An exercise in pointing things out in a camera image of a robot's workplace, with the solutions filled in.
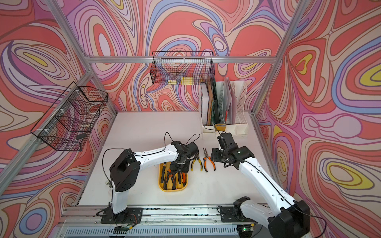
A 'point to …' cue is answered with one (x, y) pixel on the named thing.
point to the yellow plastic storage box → (169, 180)
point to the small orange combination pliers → (183, 176)
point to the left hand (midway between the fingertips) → (185, 172)
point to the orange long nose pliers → (210, 159)
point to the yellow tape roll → (220, 127)
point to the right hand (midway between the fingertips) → (217, 159)
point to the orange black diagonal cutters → (169, 174)
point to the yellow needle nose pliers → (200, 162)
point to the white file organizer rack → (223, 107)
